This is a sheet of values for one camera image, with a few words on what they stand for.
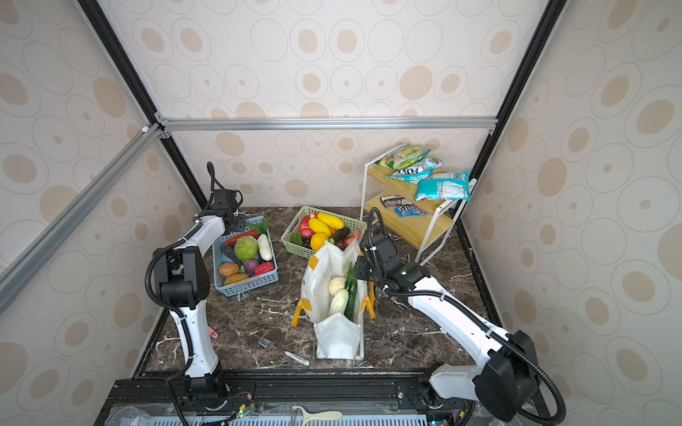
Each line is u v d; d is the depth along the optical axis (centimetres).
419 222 95
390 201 100
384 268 58
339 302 85
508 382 40
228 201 81
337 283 89
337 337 78
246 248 96
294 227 107
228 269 92
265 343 83
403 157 81
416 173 78
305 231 105
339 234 106
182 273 57
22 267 52
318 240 95
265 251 97
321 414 71
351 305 87
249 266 95
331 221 106
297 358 80
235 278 92
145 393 76
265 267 95
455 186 75
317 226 105
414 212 95
